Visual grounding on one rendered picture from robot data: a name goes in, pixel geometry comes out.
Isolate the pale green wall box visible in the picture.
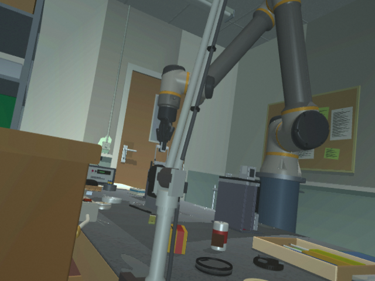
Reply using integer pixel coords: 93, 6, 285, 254
98, 135, 114, 155

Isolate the red and yellow box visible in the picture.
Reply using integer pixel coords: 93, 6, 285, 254
167, 223, 189, 255

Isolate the black toothed ring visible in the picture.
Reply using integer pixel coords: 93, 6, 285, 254
253, 254, 285, 272

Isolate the cork notice board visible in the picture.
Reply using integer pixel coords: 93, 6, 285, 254
261, 85, 362, 174

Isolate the grey wall conduit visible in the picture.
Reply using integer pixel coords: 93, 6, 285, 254
107, 5, 131, 138

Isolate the white framed poster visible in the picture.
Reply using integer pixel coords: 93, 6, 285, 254
148, 93, 161, 144

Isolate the grey shelf unit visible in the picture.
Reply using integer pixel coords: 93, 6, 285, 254
0, 0, 45, 132

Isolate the grey instrument box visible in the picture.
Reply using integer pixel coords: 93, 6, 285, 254
86, 163, 117, 187

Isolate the brown cardboard box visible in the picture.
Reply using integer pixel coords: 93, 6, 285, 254
0, 126, 103, 281

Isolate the black cable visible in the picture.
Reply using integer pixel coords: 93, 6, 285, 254
165, 0, 229, 281

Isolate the white can brown label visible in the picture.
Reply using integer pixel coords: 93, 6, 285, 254
211, 220, 230, 252

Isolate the black camera body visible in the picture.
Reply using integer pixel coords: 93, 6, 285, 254
145, 164, 165, 206

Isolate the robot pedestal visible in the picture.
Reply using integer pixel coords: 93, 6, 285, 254
257, 172, 306, 234

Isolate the beige hook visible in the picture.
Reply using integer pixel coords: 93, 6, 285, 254
76, 213, 90, 238

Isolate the yellow flat strip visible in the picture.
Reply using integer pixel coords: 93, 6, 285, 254
301, 248, 367, 266

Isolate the brown door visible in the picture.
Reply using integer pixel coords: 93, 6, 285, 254
120, 69, 182, 191

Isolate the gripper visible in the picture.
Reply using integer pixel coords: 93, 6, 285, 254
155, 105, 179, 152

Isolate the wooden tray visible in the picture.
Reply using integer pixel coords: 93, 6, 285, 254
252, 235, 375, 281

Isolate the dark grey saddle block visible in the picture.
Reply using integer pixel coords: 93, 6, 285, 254
217, 174, 261, 233

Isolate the grey lamp stand pole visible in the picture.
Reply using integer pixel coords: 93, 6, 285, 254
145, 0, 229, 281

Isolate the black filter ring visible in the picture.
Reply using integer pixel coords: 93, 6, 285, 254
195, 256, 234, 276

